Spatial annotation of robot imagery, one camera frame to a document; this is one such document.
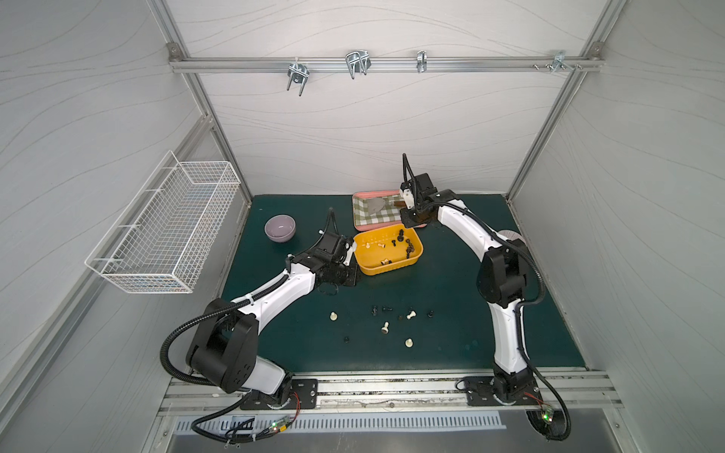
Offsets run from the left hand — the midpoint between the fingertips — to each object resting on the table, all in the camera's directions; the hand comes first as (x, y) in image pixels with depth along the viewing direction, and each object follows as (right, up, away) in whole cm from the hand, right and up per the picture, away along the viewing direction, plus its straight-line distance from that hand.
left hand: (359, 277), depth 85 cm
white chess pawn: (-8, -13, +1) cm, 15 cm away
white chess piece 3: (+16, -12, +2) cm, 21 cm away
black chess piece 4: (+22, -12, +1) cm, 25 cm away
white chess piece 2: (+8, -16, -1) cm, 18 cm away
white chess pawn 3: (+15, -19, -4) cm, 24 cm away
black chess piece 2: (+8, -11, +3) cm, 14 cm away
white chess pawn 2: (+2, +8, +19) cm, 20 cm away
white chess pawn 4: (+9, +3, +13) cm, 16 cm away
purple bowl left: (-31, +15, +20) cm, 40 cm away
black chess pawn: (+13, +10, +22) cm, 27 cm away
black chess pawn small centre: (+13, -13, +1) cm, 18 cm away
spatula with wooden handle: (+5, +24, +32) cm, 41 cm away
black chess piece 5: (+15, +11, +22) cm, 28 cm away
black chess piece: (+5, -11, +3) cm, 13 cm away
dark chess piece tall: (+18, +10, +20) cm, 28 cm away
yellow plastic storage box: (+11, +7, +19) cm, 23 cm away
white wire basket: (-48, +12, -17) cm, 53 cm away
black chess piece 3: (+18, +7, +17) cm, 25 cm away
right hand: (+16, +19, +11) cm, 28 cm away
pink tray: (+3, +29, +34) cm, 45 cm away
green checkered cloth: (+11, +21, +29) cm, 37 cm away
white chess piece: (+8, +8, +19) cm, 22 cm away
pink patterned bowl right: (+56, +12, +18) cm, 60 cm away
